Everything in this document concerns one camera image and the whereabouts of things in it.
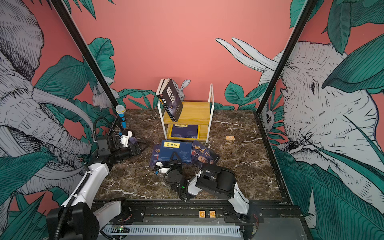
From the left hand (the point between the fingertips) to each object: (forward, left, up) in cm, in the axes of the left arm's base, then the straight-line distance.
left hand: (144, 145), depth 79 cm
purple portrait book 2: (0, -32, -16) cm, 36 cm away
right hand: (-2, -16, -4) cm, 17 cm away
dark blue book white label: (0, -21, -6) cm, 22 cm away
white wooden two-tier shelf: (+14, -27, +3) cm, 31 cm away
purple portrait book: (+2, -2, -16) cm, 16 cm away
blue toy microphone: (+22, +17, +6) cm, 28 cm away
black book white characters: (+21, -14, +14) cm, 29 cm away
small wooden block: (+15, -53, -18) cm, 58 cm away
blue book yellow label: (+18, -20, -13) cm, 30 cm away
